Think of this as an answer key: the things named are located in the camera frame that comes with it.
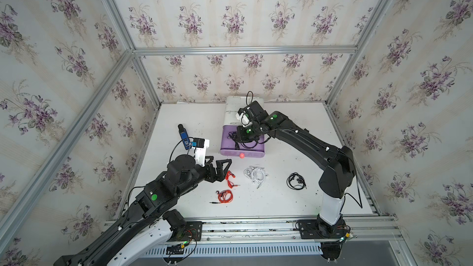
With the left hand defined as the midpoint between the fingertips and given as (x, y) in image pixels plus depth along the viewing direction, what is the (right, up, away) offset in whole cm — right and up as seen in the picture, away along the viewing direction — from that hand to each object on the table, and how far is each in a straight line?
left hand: (226, 162), depth 66 cm
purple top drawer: (0, +3, +17) cm, 17 cm away
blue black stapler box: (-25, +6, +36) cm, 44 cm away
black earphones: (+34, -13, +21) cm, 42 cm away
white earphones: (+14, -11, +23) cm, 29 cm away
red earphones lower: (-2, -19, +16) cm, 26 cm away
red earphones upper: (+1, -15, +20) cm, 25 cm away
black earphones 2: (+2, +8, +15) cm, 18 cm away
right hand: (+4, +7, +15) cm, 17 cm away
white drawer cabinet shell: (+2, +23, +23) cm, 33 cm away
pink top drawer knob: (+6, 0, +12) cm, 14 cm away
